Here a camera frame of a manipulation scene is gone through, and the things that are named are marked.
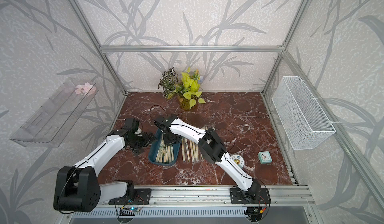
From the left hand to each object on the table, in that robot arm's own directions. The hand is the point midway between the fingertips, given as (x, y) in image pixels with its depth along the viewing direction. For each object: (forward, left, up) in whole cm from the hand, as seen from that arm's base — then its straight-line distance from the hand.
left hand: (152, 142), depth 86 cm
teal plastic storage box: (+1, -1, -6) cm, 6 cm away
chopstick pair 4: (-3, -26, -6) cm, 26 cm away
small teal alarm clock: (-7, -65, -3) cm, 65 cm away
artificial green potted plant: (+29, -18, +17) cm, 38 cm away
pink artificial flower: (+17, +32, +26) cm, 44 cm away
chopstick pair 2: (-2, -20, -6) cm, 21 cm away
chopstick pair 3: (-3, -23, -6) cm, 24 cm away
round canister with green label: (-11, -48, +2) cm, 49 cm away
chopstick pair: (0, -17, -7) cm, 19 cm away
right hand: (+2, -9, -6) cm, 11 cm away
